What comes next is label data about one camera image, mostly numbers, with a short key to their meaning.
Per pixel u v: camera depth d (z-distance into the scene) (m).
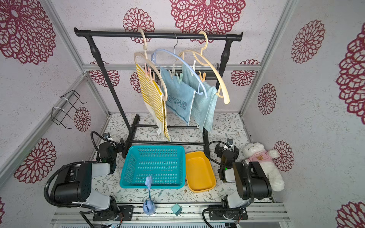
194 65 0.67
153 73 0.66
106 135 0.80
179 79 0.66
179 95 0.74
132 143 1.03
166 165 0.92
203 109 0.75
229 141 0.78
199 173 0.88
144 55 0.62
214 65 0.57
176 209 0.74
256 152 0.88
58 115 0.73
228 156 0.72
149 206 0.68
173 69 0.67
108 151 0.72
